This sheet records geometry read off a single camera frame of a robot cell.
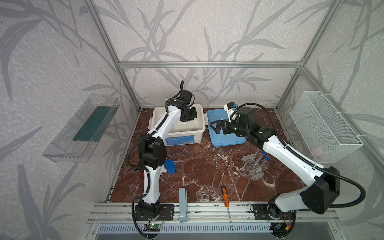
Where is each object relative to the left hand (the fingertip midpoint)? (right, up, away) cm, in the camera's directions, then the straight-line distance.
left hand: (197, 112), depth 92 cm
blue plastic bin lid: (+16, -18, +11) cm, 26 cm away
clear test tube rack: (+31, -31, -2) cm, 44 cm away
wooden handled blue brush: (-17, -34, +1) cm, 38 cm away
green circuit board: (-21, -57, -20) cm, 64 cm away
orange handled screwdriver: (+16, -47, -15) cm, 52 cm away
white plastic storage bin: (-8, -12, -8) cm, 16 cm away
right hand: (+11, -4, -15) cm, 19 cm away
